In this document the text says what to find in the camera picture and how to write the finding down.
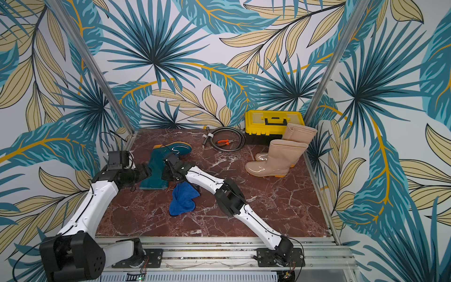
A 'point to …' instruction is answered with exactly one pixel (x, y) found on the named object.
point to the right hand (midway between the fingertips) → (163, 174)
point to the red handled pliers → (225, 141)
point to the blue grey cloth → (182, 200)
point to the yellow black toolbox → (262, 126)
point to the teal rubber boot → (159, 153)
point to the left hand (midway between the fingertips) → (144, 174)
